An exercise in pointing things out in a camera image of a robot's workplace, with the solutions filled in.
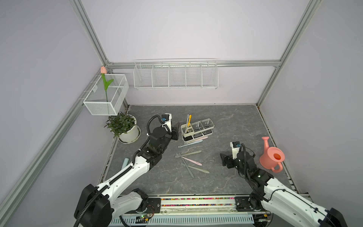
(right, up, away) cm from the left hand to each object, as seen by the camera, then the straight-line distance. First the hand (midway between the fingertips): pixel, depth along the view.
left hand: (176, 123), depth 77 cm
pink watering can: (+55, -19, +3) cm, 58 cm away
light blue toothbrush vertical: (+6, -1, +17) cm, 18 cm away
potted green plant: (-33, -3, +9) cm, 34 cm away
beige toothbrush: (0, -22, +14) cm, 26 cm away
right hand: (+30, -18, +7) cm, 35 cm away
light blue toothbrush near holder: (+1, -17, +19) cm, 26 cm away
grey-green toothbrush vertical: (+7, -29, +8) cm, 31 cm away
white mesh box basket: (-42, +16, +6) cm, 45 cm away
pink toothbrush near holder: (+13, -13, +22) cm, 29 cm away
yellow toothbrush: (+8, +2, +15) cm, 17 cm away
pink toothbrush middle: (+10, -25, +12) cm, 30 cm away
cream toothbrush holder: (+8, -6, +15) cm, 18 cm away
